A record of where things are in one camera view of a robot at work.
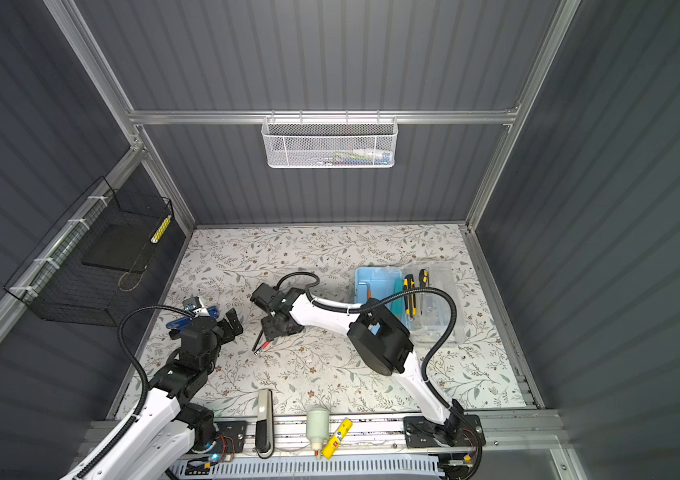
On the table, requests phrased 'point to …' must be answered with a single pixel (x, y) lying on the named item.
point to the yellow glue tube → (336, 439)
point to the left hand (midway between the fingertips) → (218, 317)
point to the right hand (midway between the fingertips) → (279, 332)
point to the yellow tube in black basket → (156, 237)
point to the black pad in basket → (121, 246)
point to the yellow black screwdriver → (423, 277)
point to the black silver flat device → (264, 433)
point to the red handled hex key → (265, 345)
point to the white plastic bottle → (317, 429)
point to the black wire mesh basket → (50, 277)
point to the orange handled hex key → (369, 293)
